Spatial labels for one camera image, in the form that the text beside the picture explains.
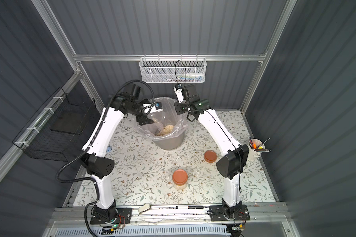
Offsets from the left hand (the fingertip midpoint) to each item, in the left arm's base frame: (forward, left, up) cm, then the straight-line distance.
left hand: (151, 112), depth 79 cm
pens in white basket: (+28, -19, +4) cm, 34 cm away
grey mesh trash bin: (-5, -7, -23) cm, 24 cm away
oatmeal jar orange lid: (-28, -15, -20) cm, 38 cm away
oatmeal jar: (+4, -1, -15) cm, 16 cm away
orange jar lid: (-11, -35, -29) cm, 47 cm away
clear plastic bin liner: (+11, -6, -22) cm, 26 cm away
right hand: (+5, -16, +2) cm, 17 cm away
